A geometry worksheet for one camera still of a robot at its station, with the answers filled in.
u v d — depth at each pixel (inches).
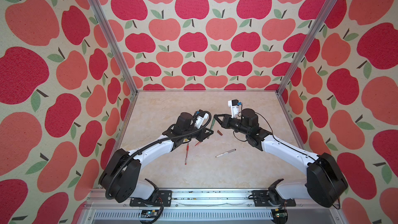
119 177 16.7
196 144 36.6
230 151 35.7
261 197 28.7
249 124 24.8
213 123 31.3
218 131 38.8
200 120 29.0
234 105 28.6
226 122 27.7
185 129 26.2
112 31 34.9
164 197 29.5
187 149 35.8
